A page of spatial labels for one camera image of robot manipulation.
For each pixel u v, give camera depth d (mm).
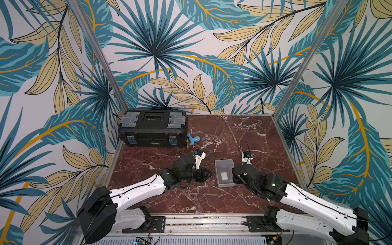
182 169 593
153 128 880
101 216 394
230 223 752
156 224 736
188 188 835
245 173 532
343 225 408
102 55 852
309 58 859
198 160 712
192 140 1010
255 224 728
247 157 647
